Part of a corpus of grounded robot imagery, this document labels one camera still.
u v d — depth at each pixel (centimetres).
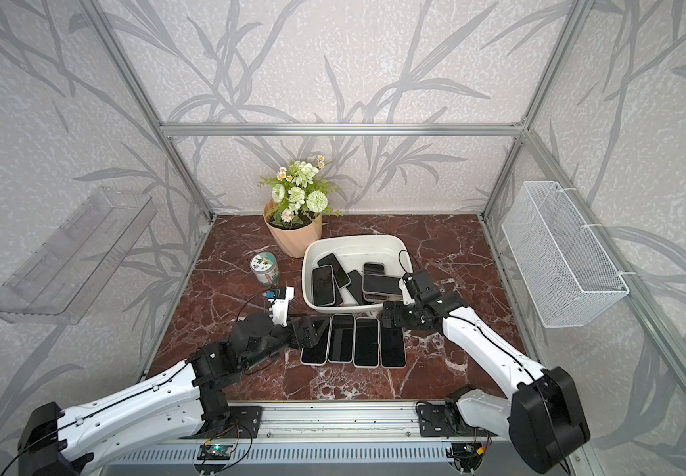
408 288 68
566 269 60
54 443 41
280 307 66
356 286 101
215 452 71
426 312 59
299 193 85
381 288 102
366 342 87
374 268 102
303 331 65
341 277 99
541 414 39
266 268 95
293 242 98
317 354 85
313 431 72
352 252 106
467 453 73
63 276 67
